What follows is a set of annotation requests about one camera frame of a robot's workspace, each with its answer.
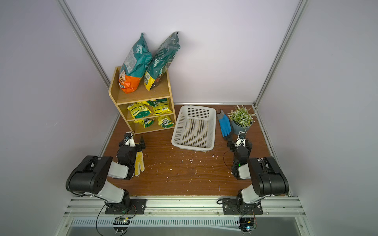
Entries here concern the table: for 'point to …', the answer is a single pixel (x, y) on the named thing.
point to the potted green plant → (241, 118)
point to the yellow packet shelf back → (159, 102)
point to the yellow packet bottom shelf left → (146, 123)
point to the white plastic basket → (195, 128)
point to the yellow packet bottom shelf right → (165, 122)
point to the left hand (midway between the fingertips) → (135, 135)
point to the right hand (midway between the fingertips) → (241, 135)
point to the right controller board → (247, 224)
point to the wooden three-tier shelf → (163, 90)
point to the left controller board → (121, 224)
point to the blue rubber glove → (225, 124)
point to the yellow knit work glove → (139, 163)
